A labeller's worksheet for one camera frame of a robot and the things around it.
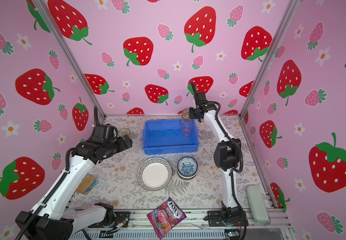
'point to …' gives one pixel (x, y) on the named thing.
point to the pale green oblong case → (257, 204)
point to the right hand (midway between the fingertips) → (192, 112)
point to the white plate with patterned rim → (154, 174)
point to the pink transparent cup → (187, 126)
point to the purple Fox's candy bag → (166, 216)
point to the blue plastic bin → (166, 136)
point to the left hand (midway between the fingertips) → (126, 142)
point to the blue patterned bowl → (187, 165)
